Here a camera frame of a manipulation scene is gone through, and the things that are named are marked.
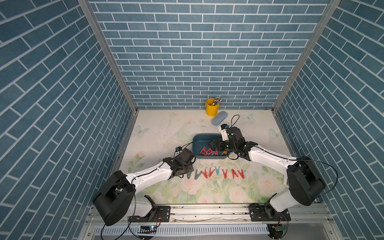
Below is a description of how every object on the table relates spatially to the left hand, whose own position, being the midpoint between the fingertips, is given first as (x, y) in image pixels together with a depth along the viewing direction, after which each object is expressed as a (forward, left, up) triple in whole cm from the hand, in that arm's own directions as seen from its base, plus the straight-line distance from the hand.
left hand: (193, 168), depth 86 cm
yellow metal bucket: (+45, -13, +3) cm, 47 cm away
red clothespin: (-2, -7, -2) cm, 8 cm away
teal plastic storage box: (+14, -5, -1) cm, 15 cm away
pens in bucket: (+44, -16, +14) cm, 49 cm away
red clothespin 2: (-2, -11, -2) cm, 11 cm away
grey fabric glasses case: (+39, -19, +1) cm, 44 cm away
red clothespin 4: (-1, -24, -3) cm, 25 cm away
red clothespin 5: (-2, -29, -3) cm, 29 cm away
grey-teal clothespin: (-3, +3, -3) cm, 5 cm away
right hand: (+12, -12, +9) cm, 19 cm away
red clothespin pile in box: (+11, -10, -1) cm, 15 cm away
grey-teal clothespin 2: (-3, -2, -3) cm, 5 cm away
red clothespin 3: (-2, -19, -2) cm, 19 cm away
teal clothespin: (-1, -15, -3) cm, 15 cm away
